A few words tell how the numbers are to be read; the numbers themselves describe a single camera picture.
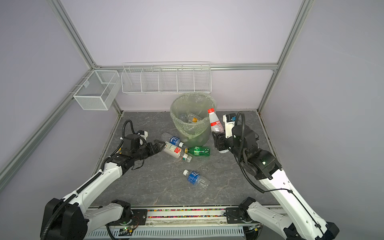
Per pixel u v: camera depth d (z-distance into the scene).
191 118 0.96
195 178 0.81
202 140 0.95
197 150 0.91
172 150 0.91
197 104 0.94
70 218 0.39
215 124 0.64
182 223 0.73
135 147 0.66
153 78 0.99
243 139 0.43
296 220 0.37
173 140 0.96
